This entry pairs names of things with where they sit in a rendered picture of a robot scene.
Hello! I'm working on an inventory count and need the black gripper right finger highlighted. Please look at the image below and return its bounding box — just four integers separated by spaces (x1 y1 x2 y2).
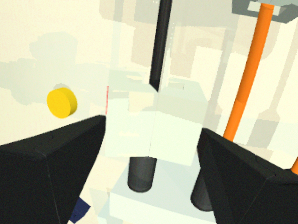
196 128 298 224

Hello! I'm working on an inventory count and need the yellow short cylinder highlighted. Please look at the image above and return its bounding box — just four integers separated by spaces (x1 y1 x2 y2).
47 88 77 119

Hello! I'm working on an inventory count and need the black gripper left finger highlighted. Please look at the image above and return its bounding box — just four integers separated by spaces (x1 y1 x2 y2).
0 115 106 224

